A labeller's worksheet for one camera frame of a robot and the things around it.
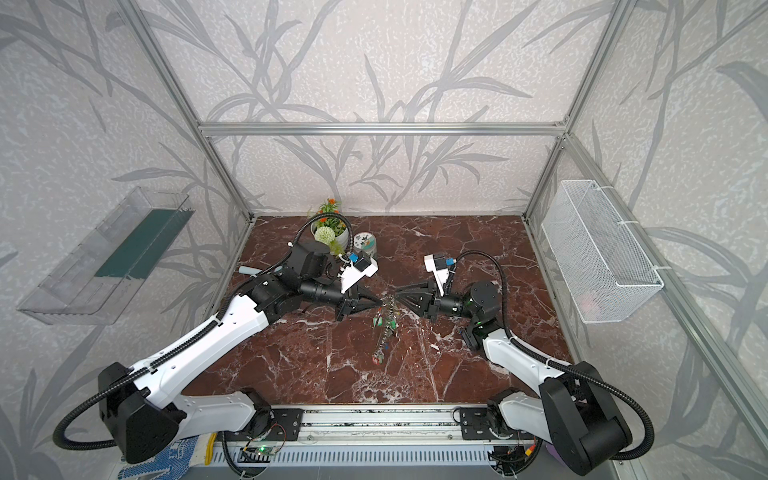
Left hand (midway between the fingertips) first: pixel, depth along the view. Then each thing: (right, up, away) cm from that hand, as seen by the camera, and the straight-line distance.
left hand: (381, 296), depth 67 cm
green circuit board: (-28, -38, +4) cm, 47 cm away
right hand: (+4, +1, +2) cm, 5 cm away
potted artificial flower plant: (-20, +17, +32) cm, 41 cm away
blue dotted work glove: (-48, -39, +1) cm, 62 cm away
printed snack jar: (-8, +12, +35) cm, 38 cm away
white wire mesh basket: (+47, +6, -6) cm, 48 cm away
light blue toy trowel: (-48, +1, +37) cm, 61 cm away
